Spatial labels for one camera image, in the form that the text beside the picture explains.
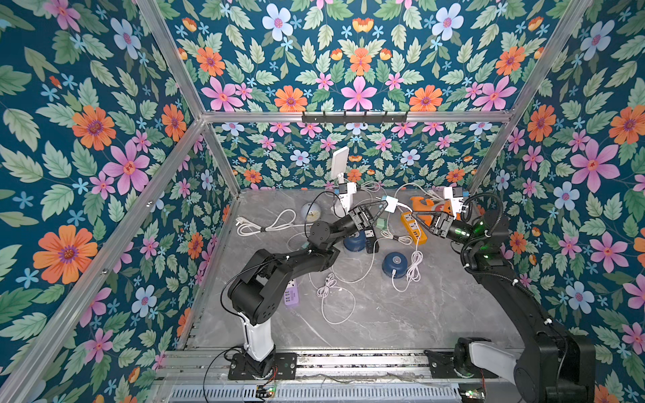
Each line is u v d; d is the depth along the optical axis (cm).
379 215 67
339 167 92
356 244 91
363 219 65
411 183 122
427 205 108
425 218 65
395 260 84
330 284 89
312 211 102
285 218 105
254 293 48
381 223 105
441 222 62
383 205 66
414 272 88
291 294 86
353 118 93
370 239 99
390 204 66
